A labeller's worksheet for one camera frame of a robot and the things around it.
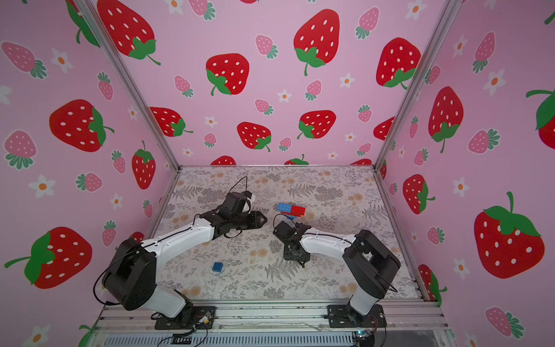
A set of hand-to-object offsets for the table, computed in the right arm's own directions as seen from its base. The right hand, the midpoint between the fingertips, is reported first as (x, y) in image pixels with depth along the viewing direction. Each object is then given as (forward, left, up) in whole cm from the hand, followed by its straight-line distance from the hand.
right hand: (296, 253), depth 89 cm
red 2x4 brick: (+17, +1, +6) cm, 18 cm away
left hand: (+9, +13, +12) cm, 19 cm away
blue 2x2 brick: (-9, +31, +2) cm, 32 cm away
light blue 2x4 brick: (+18, +6, +7) cm, 20 cm away
